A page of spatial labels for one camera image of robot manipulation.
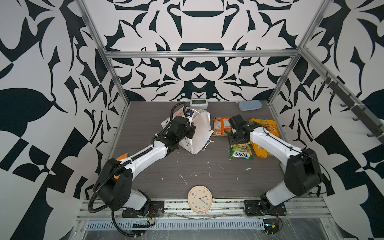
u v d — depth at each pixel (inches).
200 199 29.5
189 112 28.1
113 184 16.8
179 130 24.9
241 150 36.2
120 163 17.8
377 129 19.7
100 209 17.0
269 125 39.0
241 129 25.1
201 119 36.2
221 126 40.1
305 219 28.9
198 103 45.4
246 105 46.3
